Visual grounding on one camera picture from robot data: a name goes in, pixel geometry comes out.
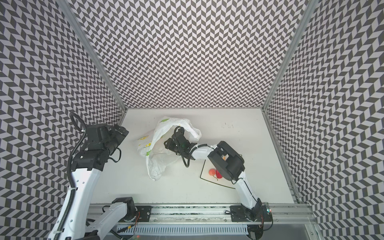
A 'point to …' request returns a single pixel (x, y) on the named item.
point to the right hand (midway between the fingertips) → (166, 147)
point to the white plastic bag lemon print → (151, 145)
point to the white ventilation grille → (185, 229)
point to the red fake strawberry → (218, 174)
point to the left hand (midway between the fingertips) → (121, 135)
